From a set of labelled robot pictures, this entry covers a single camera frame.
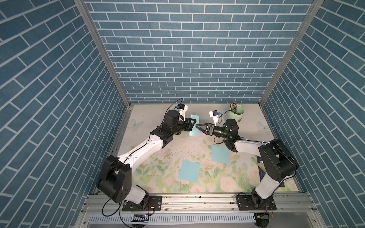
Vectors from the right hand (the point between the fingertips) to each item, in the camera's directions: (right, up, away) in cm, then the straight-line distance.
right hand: (199, 127), depth 81 cm
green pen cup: (+29, +6, +18) cm, 34 cm away
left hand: (0, +4, -2) cm, 4 cm away
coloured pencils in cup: (+25, +13, +16) cm, 32 cm away
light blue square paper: (-2, -2, -2) cm, 4 cm away
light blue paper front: (-6, -27, +4) cm, 28 cm away
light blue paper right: (+15, -18, +10) cm, 26 cm away
